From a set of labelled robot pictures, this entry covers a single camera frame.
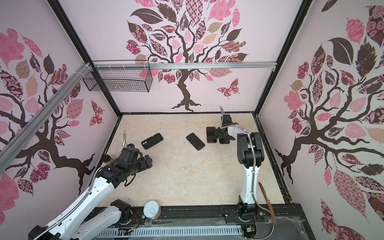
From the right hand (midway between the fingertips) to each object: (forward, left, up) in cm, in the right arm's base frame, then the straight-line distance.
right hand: (224, 133), depth 106 cm
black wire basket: (+23, +71, +34) cm, 82 cm away
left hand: (-28, +49, +11) cm, 58 cm away
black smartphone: (-6, +21, -1) cm, 22 cm away
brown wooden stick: (-46, -17, -1) cm, 49 cm away
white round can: (-49, +43, +5) cm, 66 cm away
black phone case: (-5, +53, -1) cm, 53 cm away
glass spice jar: (-23, +74, +8) cm, 78 cm away
